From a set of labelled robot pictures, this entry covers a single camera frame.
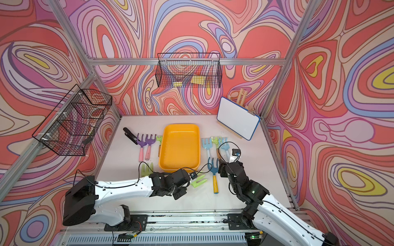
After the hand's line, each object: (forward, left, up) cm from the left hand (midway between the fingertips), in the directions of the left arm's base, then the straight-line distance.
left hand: (186, 187), depth 80 cm
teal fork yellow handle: (+10, -16, -2) cm, 19 cm away
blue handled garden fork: (+28, -13, -3) cm, 31 cm away
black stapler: (+37, +42, -1) cm, 56 cm away
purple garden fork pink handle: (+30, +32, -3) cm, 44 cm away
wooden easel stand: (+45, -31, +23) cm, 60 cm away
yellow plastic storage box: (+26, +5, -2) cm, 27 cm away
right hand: (+9, -21, +10) cm, 25 cm away
